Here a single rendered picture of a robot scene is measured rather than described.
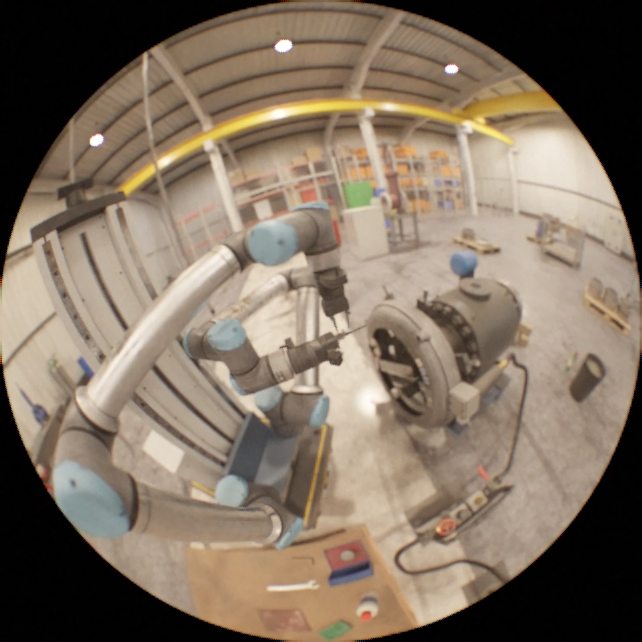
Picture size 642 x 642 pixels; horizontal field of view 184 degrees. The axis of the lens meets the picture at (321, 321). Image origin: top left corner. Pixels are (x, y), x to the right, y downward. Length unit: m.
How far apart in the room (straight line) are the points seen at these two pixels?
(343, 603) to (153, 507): 0.87
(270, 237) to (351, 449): 1.44
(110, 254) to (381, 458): 1.73
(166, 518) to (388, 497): 1.27
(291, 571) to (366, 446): 1.00
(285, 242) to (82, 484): 0.48
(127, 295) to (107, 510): 0.58
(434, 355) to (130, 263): 1.07
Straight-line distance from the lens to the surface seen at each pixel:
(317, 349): 0.53
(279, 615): 1.21
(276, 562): 1.12
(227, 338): 0.46
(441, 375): 0.82
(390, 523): 1.47
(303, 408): 0.85
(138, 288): 0.69
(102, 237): 0.75
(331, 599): 1.11
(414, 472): 1.51
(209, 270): 0.42
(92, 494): 0.34
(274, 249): 0.37
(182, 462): 1.01
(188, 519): 0.45
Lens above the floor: 1.46
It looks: 32 degrees down
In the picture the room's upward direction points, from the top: 17 degrees counter-clockwise
